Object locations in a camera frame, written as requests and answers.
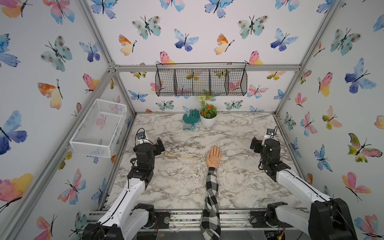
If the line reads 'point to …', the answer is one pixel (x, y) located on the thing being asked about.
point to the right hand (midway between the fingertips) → (264, 137)
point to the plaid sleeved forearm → (210, 223)
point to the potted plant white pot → (208, 114)
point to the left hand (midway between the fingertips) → (152, 139)
